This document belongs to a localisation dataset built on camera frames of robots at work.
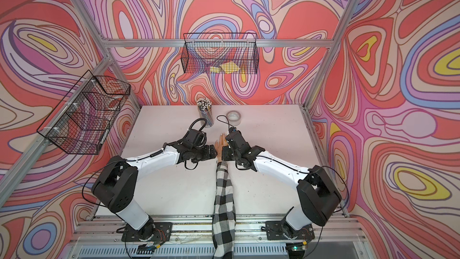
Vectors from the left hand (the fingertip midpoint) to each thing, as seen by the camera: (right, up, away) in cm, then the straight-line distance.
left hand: (214, 155), depth 90 cm
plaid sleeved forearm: (+6, -23, -19) cm, 30 cm away
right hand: (+6, +1, -5) cm, 7 cm away
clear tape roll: (+10, +20, +22) cm, 32 cm away
